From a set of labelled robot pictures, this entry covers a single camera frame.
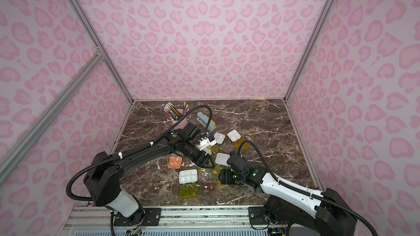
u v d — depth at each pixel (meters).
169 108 0.95
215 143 0.75
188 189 0.82
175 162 0.88
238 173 0.64
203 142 0.72
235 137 1.00
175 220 0.73
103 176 0.43
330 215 0.40
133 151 0.49
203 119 1.03
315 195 0.44
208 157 0.69
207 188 0.82
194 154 0.69
